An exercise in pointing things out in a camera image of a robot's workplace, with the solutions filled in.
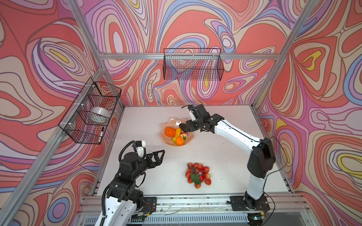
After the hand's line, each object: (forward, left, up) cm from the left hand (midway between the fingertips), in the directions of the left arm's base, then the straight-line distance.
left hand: (160, 152), depth 73 cm
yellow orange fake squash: (+22, -9, -14) cm, 28 cm away
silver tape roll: (+17, +31, +14) cm, 38 cm away
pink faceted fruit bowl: (+31, -6, -15) cm, 35 cm away
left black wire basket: (+15, +39, +11) cm, 43 cm away
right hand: (+18, -18, -2) cm, 26 cm away
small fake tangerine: (+14, -10, -11) cm, 21 cm away
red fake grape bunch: (-6, -20, -15) cm, 26 cm away
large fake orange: (+21, -3, -11) cm, 24 cm away
